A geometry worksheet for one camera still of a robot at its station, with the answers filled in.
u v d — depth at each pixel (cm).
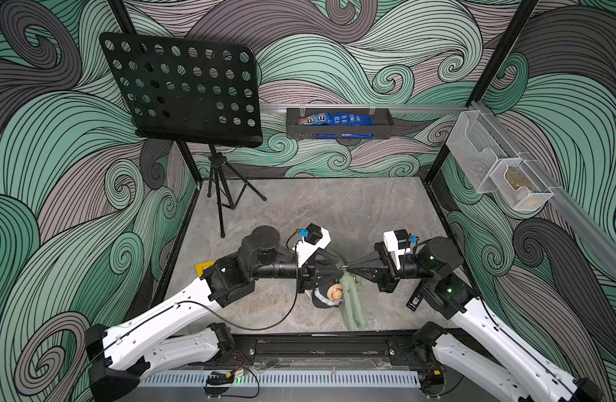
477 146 79
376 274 54
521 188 64
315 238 47
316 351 74
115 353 38
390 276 52
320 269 50
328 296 60
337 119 92
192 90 65
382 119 95
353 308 56
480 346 48
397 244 48
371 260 54
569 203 59
